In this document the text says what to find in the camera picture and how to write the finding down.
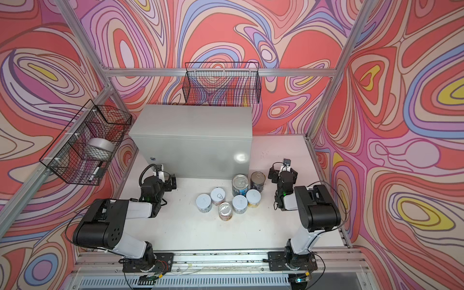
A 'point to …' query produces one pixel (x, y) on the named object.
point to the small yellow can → (253, 197)
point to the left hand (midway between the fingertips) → (166, 173)
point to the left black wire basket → (84, 150)
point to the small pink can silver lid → (225, 211)
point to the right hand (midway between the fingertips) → (282, 170)
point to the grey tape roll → (99, 148)
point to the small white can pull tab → (217, 196)
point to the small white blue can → (239, 204)
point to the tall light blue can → (240, 185)
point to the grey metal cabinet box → (195, 142)
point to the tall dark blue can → (257, 180)
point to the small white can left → (203, 203)
